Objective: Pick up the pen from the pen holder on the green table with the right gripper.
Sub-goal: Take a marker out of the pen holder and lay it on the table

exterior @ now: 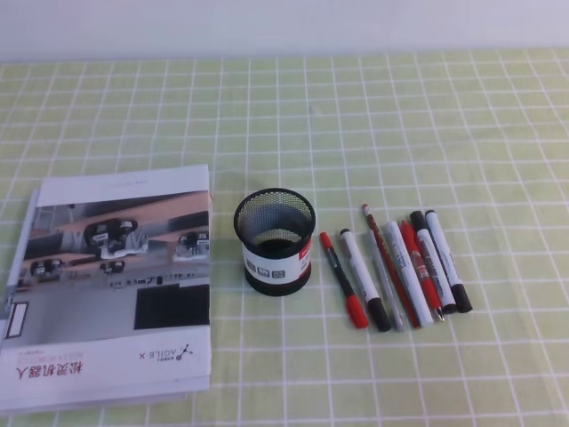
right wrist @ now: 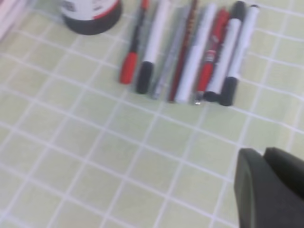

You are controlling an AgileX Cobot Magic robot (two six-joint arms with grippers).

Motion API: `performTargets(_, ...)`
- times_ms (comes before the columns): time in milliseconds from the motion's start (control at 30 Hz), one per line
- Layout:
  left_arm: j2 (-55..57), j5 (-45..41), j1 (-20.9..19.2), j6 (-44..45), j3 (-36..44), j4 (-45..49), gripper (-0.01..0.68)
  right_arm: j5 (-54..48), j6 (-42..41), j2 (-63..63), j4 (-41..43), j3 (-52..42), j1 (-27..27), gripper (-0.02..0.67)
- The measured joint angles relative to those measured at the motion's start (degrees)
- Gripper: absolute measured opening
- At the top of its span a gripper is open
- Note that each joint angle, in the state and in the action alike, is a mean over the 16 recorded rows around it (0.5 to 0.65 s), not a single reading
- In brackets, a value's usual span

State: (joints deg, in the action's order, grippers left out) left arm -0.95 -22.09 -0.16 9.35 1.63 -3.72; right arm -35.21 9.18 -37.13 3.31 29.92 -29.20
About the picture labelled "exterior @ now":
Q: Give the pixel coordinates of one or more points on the brochure stack underneath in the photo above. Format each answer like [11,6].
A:
[26,213]

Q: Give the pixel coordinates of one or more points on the silver grey pencil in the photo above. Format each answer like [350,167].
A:
[388,290]

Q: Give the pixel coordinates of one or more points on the black mesh pen holder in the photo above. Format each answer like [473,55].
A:
[275,227]

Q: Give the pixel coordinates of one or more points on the red pencil with eraser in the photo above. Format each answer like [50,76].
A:
[402,298]

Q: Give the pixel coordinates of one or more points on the white marker black ends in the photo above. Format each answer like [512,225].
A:
[458,289]

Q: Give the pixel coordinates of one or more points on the red and black marker pen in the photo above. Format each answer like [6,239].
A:
[352,304]

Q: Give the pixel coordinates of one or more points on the white marker black cap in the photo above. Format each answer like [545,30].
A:
[373,301]

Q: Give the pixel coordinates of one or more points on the green checkered tablecloth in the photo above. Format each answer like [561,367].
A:
[480,137]

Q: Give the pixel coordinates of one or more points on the red ballpoint pen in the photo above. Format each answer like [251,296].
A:
[427,284]

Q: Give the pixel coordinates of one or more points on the white marker pen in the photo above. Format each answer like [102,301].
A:
[408,274]

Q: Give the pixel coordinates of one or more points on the top printed brochure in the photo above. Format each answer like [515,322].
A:
[111,276]

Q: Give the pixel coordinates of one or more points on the red label black cap marker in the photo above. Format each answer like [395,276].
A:
[434,265]

